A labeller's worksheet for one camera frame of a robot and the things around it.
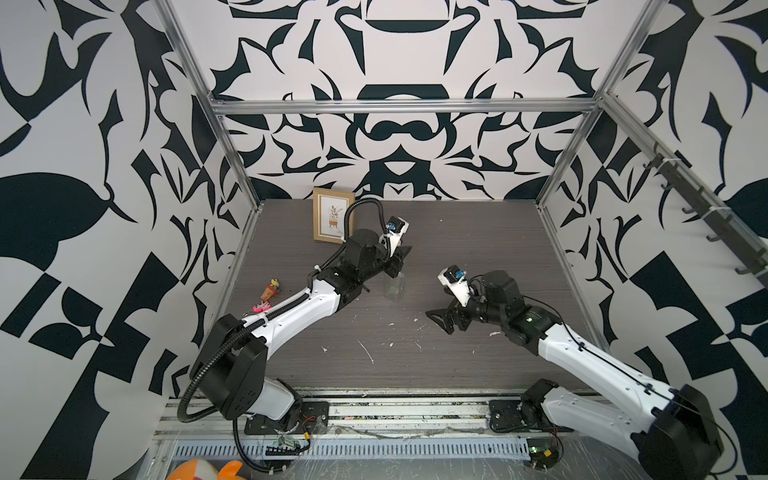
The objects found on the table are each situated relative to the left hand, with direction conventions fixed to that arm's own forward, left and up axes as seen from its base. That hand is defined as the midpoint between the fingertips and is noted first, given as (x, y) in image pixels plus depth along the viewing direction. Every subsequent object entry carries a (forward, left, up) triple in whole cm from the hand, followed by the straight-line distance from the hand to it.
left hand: (401, 238), depth 81 cm
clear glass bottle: (-2, +1, -22) cm, 22 cm away
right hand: (-13, -9, -8) cm, 18 cm away
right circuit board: (-46, -31, -24) cm, 61 cm away
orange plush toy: (-47, +45, -17) cm, 67 cm away
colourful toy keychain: (-4, +40, -21) cm, 45 cm away
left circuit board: (-43, +30, -26) cm, 58 cm away
